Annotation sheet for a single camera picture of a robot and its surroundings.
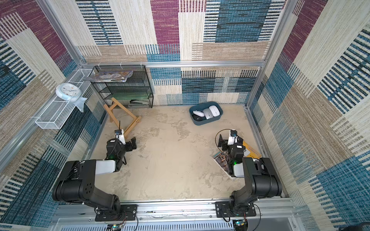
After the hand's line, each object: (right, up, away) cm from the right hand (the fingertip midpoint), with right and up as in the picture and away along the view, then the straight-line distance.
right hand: (229, 133), depth 91 cm
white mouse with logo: (-17, +13, +21) cm, 30 cm away
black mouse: (-19, +10, +17) cm, 28 cm away
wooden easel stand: (-74, +10, +2) cm, 75 cm away
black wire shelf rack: (-63, +36, +17) cm, 75 cm away
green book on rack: (-70, +27, +21) cm, 77 cm away
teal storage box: (-14, +19, +26) cm, 35 cm away
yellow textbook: (-4, -16, 0) cm, 17 cm away
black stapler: (-65, +22, +18) cm, 71 cm away
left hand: (-65, -3, +4) cm, 65 cm away
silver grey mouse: (-11, +13, +21) cm, 27 cm away
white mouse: (-5, +15, +20) cm, 26 cm away
